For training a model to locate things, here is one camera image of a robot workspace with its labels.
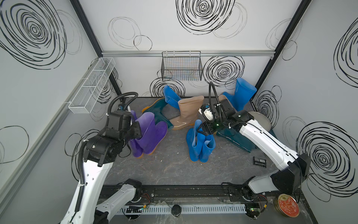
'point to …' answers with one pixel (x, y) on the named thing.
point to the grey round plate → (262, 119)
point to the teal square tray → (271, 131)
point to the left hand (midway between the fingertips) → (135, 124)
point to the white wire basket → (83, 101)
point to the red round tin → (286, 205)
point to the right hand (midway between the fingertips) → (202, 128)
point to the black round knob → (176, 210)
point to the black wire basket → (181, 66)
